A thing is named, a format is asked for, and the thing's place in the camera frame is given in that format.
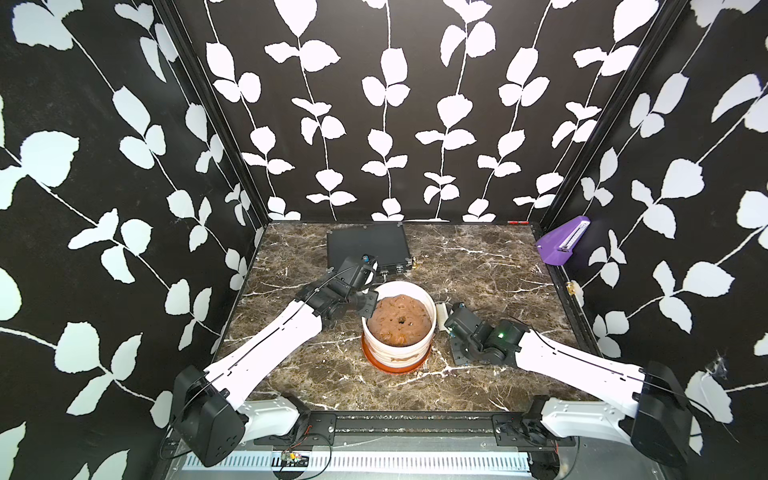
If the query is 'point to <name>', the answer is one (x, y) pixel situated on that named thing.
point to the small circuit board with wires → (292, 459)
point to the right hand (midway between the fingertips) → (451, 344)
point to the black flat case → (385, 242)
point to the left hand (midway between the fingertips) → (371, 292)
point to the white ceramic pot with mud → (400, 331)
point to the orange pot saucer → (402, 369)
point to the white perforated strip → (478, 461)
